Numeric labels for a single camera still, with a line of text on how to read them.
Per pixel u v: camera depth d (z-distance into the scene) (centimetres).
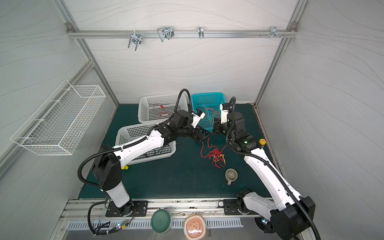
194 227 66
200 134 70
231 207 73
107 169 44
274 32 76
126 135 95
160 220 62
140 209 73
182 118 62
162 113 115
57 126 67
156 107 118
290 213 37
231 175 84
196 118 71
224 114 65
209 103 119
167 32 76
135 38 79
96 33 78
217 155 86
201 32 78
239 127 53
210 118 75
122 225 69
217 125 65
